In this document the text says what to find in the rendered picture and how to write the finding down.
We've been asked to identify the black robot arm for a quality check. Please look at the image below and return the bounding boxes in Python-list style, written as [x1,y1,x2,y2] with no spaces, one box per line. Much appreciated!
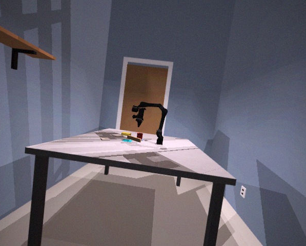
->
[132,101,168,145]

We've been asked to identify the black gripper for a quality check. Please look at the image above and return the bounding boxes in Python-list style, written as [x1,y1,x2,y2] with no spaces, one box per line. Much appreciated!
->
[136,113,144,127]

